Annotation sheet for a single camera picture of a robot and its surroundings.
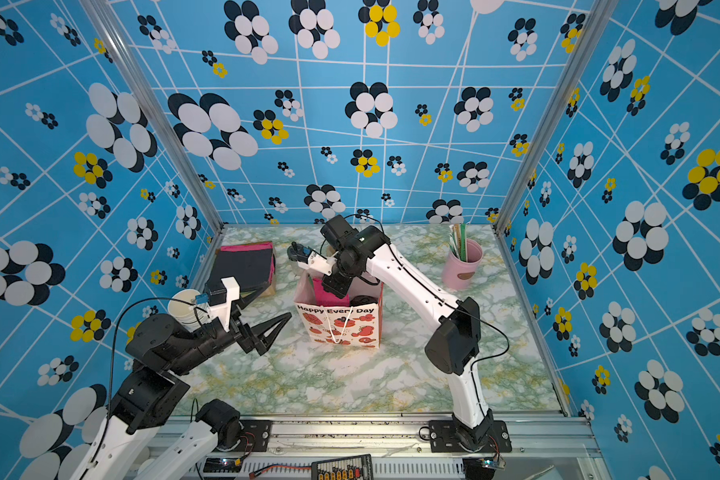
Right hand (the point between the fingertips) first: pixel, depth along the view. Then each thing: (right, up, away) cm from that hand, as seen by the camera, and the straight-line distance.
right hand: (330, 285), depth 80 cm
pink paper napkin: (-2, -3, -2) cm, 4 cm away
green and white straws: (+39, +12, +14) cm, 43 cm away
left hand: (-7, 0, -23) cm, 24 cm away
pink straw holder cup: (+39, +2, +15) cm, 42 cm away
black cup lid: (+8, -5, +4) cm, 10 cm away
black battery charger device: (+6, -42, -11) cm, 44 cm away
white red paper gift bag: (+6, -10, -5) cm, 13 cm away
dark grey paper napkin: (-31, +4, +23) cm, 39 cm away
